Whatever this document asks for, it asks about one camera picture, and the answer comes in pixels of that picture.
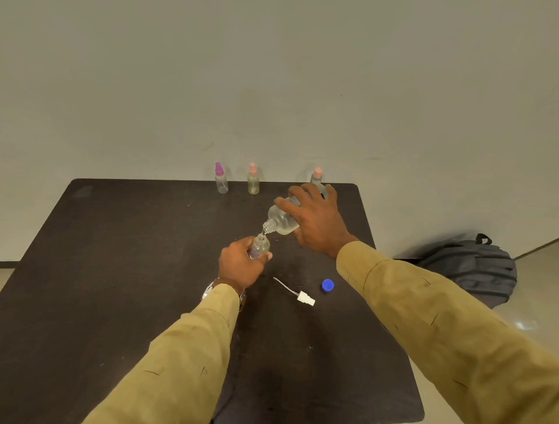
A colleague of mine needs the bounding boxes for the person's left hand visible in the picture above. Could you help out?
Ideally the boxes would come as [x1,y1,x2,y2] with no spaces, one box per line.
[217,235,273,294]

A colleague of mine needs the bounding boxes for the person's right hand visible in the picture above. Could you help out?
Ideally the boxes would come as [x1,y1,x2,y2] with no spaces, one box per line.
[274,183,360,261]

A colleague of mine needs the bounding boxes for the purple-tinted spray bottle white cap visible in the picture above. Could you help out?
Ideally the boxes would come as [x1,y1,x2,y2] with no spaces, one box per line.
[249,232,271,260]

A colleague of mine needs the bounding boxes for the large clear bottle blue label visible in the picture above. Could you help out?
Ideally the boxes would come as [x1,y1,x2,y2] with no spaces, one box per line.
[261,183,328,236]

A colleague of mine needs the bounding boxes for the small bottle magenta cap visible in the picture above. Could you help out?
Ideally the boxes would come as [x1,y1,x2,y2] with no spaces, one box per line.
[214,162,229,195]

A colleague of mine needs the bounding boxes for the person's right forearm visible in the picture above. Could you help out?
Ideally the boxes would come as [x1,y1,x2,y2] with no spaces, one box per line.
[336,241,559,424]

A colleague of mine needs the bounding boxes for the person's left forearm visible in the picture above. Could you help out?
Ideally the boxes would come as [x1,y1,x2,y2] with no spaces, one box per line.
[83,284,240,424]

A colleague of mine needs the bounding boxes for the silver wristwatch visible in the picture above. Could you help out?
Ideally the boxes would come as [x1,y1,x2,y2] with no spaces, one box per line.
[201,277,247,312]

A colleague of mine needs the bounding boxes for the grey backpack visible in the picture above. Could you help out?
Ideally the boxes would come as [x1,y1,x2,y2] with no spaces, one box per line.
[415,234,518,310]

